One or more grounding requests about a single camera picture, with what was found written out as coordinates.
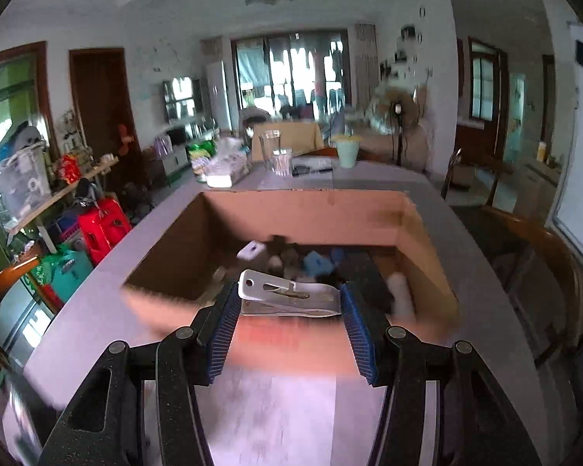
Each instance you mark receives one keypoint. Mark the yellow cloth-covered table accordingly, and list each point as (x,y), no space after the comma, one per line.
(296,138)

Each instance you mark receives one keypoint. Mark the flat screen television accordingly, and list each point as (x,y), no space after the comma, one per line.
(179,99)

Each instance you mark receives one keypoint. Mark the blue card case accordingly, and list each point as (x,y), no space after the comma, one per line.
(316,262)

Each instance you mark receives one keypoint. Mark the white plastic clip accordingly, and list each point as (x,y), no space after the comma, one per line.
(272,284)

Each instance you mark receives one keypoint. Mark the clear drinking glass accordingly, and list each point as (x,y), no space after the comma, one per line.
(268,145)
(282,162)

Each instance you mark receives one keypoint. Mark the cloth-covered desktop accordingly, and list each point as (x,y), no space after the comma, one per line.
(466,252)

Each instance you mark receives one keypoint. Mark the brown cardboard box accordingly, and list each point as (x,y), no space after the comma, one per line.
(296,218)

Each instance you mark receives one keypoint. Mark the white standing air conditioner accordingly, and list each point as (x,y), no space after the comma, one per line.
(218,97)

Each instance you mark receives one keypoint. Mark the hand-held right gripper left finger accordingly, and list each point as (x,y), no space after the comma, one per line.
(221,330)

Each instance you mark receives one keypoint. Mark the wooden glass-pane door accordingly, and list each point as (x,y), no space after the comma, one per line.
(486,97)

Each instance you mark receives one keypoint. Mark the standing electric fan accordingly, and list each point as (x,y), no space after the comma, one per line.
(397,107)

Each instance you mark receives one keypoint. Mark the clear plastic tissue pack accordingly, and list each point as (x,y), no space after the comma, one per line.
(228,165)

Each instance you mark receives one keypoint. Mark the black flat device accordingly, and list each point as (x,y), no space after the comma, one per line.
(311,167)

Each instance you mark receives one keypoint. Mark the clear plastic storage bin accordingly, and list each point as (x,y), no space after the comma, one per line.
(24,184)

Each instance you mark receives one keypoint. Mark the green snack bag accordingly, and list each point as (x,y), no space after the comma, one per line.
(201,155)

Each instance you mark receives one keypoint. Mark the dark wooden door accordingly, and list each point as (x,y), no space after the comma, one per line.
(97,107)

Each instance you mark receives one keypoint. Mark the green flower pot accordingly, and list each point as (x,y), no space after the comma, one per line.
(345,153)

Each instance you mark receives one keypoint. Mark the wooden shelf board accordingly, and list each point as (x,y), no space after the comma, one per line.
(63,194)

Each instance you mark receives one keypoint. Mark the white cylindrical bottle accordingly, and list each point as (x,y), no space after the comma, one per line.
(399,296)

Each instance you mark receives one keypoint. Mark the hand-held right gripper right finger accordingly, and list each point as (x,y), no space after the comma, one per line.
(359,335)

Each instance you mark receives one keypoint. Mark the teal plastic bag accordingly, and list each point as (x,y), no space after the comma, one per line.
(70,274)

